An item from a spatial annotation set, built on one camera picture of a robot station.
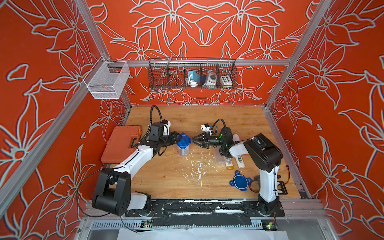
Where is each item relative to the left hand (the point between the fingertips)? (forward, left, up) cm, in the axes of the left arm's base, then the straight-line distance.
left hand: (179, 137), depth 87 cm
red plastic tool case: (-4, +38, -8) cm, 39 cm away
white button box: (+34, -27, +18) cm, 47 cm away
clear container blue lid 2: (-9, -25, -8) cm, 28 cm away
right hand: (-5, -8, +3) cm, 10 cm away
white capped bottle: (-9, -37, -10) cm, 40 cm away
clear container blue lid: (-5, -3, -1) cm, 6 cm away
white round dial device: (+31, -18, +21) cm, 41 cm away
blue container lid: (-19, -36, -12) cm, 43 cm away
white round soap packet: (+9, -38, -12) cm, 40 cm away
